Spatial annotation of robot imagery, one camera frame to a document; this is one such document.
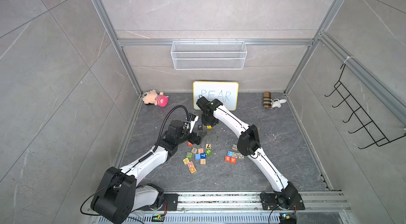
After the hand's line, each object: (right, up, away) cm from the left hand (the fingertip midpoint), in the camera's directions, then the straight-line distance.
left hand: (201, 126), depth 84 cm
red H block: (0, -15, +6) cm, 16 cm away
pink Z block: (-6, -21, 0) cm, 21 cm away
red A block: (+18, -19, +2) cm, 26 cm away
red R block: (-5, -7, -10) cm, 13 cm away
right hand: (+5, 0, +17) cm, 17 cm away
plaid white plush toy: (+48, +13, +26) cm, 57 cm away
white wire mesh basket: (+5, +44, +17) cm, 47 cm away
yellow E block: (+5, -2, +14) cm, 15 cm away
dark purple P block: (-1, -2, +15) cm, 15 cm away
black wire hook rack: (+70, +1, -23) cm, 73 cm away
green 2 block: (+4, -15, +5) cm, 17 cm away
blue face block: (+17, -16, +4) cm, 24 cm away
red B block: (+15, -18, +2) cm, 23 cm away
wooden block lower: (+1, -20, +2) cm, 20 cm away
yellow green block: (-8, -20, +2) cm, 21 cm away
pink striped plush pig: (-34, +17, +23) cm, 45 cm away
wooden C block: (+19, -17, +4) cm, 26 cm away
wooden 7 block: (+4, -12, +7) cm, 15 cm away
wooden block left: (-4, -15, +6) cm, 17 cm away
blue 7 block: (+1, -17, +4) cm, 18 cm away
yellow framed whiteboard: (+16, +20, +17) cm, 31 cm away
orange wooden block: (-4, -23, -2) cm, 23 cm away
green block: (-7, -17, +4) cm, 19 cm away
